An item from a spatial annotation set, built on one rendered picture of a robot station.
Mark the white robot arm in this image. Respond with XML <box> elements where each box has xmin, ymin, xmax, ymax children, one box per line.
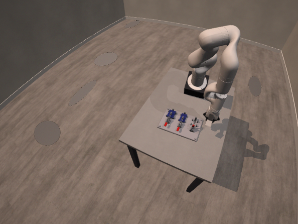
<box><xmin>188</xmin><ymin>25</ymin><xmax>241</xmax><ymax>113</ymax></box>

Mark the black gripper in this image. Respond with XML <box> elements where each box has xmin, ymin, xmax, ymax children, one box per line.
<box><xmin>203</xmin><ymin>107</ymin><xmax>220</xmax><ymax>123</ymax></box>

